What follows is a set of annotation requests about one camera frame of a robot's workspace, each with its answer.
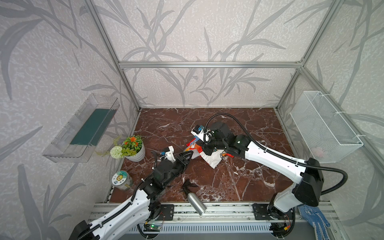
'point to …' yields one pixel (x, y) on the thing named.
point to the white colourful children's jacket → (213, 159)
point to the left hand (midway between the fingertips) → (196, 149)
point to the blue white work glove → (314, 216)
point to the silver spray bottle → (198, 205)
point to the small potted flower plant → (133, 149)
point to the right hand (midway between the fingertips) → (197, 137)
